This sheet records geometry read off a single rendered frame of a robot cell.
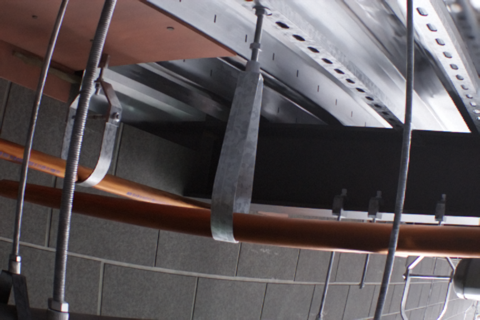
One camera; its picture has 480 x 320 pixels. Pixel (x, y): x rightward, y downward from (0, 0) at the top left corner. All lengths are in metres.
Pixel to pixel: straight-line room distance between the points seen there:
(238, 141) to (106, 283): 0.85
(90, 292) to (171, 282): 0.33
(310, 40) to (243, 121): 0.22
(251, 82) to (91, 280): 0.83
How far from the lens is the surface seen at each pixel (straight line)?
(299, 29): 0.90
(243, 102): 0.78
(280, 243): 0.74
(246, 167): 0.84
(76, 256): 1.45
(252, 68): 0.81
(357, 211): 1.49
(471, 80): 1.01
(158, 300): 1.70
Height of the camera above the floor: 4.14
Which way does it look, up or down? 9 degrees up
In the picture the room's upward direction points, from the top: 9 degrees clockwise
